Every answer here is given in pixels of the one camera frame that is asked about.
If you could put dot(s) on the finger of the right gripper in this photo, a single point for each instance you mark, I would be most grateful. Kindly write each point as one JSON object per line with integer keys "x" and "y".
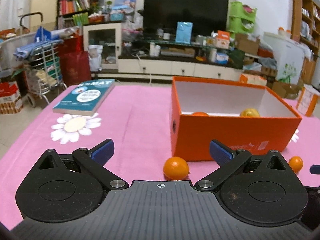
{"x": 315, "y": 169}

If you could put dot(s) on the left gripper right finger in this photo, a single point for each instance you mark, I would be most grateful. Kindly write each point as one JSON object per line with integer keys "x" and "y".
{"x": 230, "y": 162}

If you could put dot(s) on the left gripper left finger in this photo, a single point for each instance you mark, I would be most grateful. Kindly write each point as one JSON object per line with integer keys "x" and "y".
{"x": 92, "y": 161}

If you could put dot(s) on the orange fruit top right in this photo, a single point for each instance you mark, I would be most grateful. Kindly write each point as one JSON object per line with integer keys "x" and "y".
{"x": 296, "y": 163}

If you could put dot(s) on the orange cardboard box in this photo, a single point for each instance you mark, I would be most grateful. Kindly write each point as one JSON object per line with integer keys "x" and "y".
{"x": 224, "y": 100}

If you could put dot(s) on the orange fruit near gripper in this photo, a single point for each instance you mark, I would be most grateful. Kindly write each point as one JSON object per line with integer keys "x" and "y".
{"x": 176, "y": 168}

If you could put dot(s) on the orange fruit inside box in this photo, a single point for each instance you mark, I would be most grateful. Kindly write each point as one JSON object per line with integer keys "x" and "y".
{"x": 200, "y": 114}

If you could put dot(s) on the pink tablecloth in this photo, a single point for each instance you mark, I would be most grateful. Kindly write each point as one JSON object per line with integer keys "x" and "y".
{"x": 137, "y": 120}

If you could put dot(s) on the teal book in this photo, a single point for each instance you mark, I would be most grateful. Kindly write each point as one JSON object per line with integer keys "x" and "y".
{"x": 86, "y": 98}

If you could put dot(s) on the orange white cylindrical canister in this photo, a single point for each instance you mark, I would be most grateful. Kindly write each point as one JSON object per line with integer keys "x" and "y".
{"x": 307, "y": 100}

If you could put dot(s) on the orange fruit gift carton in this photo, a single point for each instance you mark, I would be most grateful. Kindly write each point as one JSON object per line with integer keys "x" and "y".
{"x": 252, "y": 79}

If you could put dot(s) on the red gift bag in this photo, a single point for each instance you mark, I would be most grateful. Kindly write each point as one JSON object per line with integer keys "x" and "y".
{"x": 74, "y": 61}

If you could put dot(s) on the white chest freezer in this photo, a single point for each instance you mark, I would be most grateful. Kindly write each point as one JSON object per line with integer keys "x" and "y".
{"x": 289, "y": 56}

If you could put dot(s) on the brown cardboard box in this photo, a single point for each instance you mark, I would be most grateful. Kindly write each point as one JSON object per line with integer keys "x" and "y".
{"x": 247, "y": 43}

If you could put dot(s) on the orange white medicine box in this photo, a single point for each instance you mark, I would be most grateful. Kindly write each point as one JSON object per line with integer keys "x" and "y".
{"x": 222, "y": 39}

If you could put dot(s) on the white glass door cabinet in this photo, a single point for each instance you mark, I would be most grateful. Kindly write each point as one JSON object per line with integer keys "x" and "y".
{"x": 104, "y": 39}

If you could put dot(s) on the blue box on shelf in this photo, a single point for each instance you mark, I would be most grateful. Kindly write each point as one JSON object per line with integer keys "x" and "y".
{"x": 183, "y": 32}

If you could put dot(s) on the wooden shelf unit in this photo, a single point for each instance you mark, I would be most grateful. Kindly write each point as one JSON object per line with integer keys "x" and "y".
{"x": 305, "y": 24}

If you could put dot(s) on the green plastic storage rack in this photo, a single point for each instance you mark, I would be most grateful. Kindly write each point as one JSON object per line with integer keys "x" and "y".
{"x": 241, "y": 19}

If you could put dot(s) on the black television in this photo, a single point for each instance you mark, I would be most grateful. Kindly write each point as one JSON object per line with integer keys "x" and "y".
{"x": 205, "y": 15}

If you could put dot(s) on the white floor air conditioner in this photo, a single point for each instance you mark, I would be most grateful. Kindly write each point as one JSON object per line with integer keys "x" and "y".
{"x": 48, "y": 8}

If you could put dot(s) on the metal wire cart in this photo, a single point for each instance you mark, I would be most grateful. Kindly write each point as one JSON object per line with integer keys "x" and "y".
{"x": 41, "y": 63}

